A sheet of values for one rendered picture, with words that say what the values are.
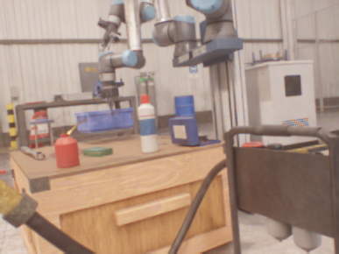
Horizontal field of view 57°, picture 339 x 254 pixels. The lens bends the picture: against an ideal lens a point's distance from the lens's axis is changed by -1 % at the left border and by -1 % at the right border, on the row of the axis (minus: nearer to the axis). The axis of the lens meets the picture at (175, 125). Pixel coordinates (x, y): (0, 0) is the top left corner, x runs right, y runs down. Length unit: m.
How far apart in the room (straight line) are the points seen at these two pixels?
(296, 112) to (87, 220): 1.38
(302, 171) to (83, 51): 8.61
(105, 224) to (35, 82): 7.95
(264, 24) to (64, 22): 6.77
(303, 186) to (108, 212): 0.65
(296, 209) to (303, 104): 1.23
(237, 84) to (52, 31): 7.66
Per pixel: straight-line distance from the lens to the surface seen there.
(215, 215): 1.40
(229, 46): 1.73
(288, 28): 12.34
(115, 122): 1.89
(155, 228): 1.25
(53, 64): 9.03
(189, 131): 1.27
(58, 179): 1.07
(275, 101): 1.93
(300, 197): 0.89
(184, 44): 2.17
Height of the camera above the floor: 0.65
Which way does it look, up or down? 4 degrees down
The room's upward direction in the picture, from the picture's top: 5 degrees counter-clockwise
